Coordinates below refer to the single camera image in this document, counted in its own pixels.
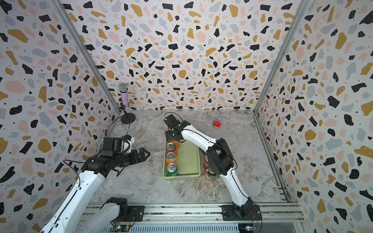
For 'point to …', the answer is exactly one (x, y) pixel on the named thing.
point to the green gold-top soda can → (211, 176)
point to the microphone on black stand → (127, 118)
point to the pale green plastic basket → (188, 162)
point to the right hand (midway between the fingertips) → (172, 136)
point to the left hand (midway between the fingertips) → (144, 155)
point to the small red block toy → (217, 124)
